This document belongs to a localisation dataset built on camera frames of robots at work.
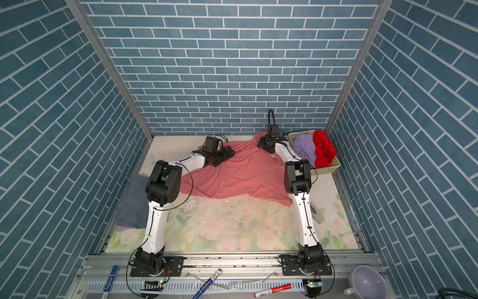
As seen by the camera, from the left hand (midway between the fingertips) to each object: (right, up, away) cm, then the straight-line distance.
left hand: (230, 155), depth 107 cm
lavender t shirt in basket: (+43, +6, -1) cm, 43 cm away
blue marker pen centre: (-6, -49, -39) cm, 63 cm away
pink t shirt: (+12, -10, -4) cm, 16 cm away
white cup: (+56, -49, -36) cm, 83 cm away
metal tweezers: (+6, -50, -36) cm, 62 cm away
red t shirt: (+56, +4, +2) cm, 56 cm away
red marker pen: (+20, -50, -39) cm, 66 cm away
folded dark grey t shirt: (-42, -24, -22) cm, 53 cm away
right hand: (+18, +7, +8) cm, 21 cm away
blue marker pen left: (-42, -48, -37) cm, 74 cm away
